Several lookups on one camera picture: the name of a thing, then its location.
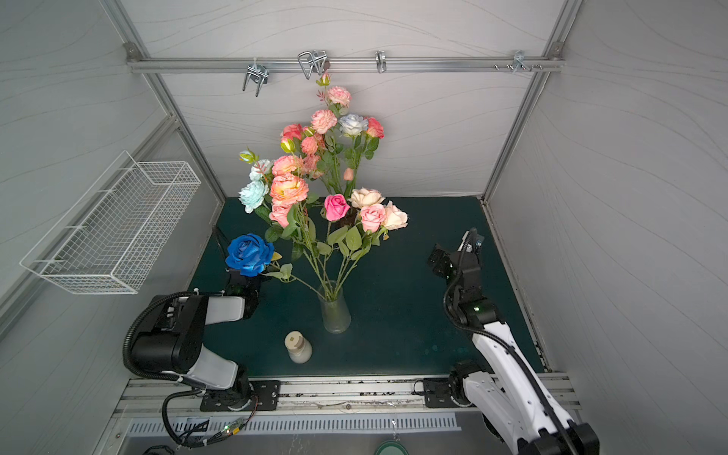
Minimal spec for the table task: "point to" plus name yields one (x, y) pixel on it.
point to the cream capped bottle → (299, 347)
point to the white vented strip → (234, 426)
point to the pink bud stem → (348, 174)
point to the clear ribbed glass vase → (335, 305)
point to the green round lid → (391, 447)
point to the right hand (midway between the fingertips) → (455, 244)
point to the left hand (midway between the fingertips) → (261, 253)
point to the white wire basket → (109, 239)
